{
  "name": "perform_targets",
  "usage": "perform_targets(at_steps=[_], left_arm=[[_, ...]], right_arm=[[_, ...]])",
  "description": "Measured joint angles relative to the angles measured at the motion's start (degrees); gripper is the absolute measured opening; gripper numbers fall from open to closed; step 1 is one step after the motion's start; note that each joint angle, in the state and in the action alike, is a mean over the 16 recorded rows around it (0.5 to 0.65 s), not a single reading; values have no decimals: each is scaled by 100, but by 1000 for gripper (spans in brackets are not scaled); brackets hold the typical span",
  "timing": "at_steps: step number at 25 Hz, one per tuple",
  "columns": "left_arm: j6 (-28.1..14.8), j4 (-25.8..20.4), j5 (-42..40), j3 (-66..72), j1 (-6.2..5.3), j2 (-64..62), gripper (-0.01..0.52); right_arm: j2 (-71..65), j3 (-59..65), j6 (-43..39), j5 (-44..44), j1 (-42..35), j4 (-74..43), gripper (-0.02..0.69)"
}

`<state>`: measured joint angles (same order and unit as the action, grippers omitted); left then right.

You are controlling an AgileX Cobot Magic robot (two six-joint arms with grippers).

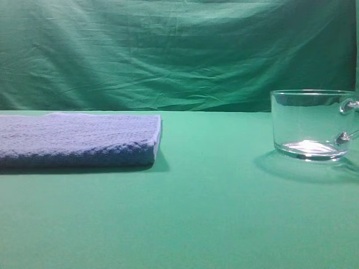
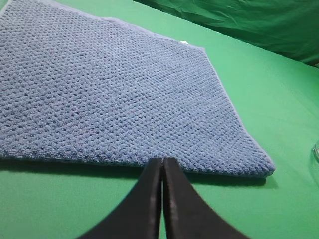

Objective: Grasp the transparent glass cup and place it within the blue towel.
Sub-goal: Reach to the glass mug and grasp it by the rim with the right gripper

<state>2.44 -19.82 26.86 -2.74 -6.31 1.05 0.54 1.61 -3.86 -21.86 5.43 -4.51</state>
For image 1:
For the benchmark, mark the transparent glass cup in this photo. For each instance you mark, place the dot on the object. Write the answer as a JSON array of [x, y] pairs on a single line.
[[313, 124]]

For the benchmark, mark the green backdrop cloth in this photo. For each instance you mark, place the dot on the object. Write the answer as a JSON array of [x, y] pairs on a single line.
[[216, 56]]

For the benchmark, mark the folded blue towel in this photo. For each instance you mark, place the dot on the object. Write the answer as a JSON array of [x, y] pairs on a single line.
[[79, 139]]

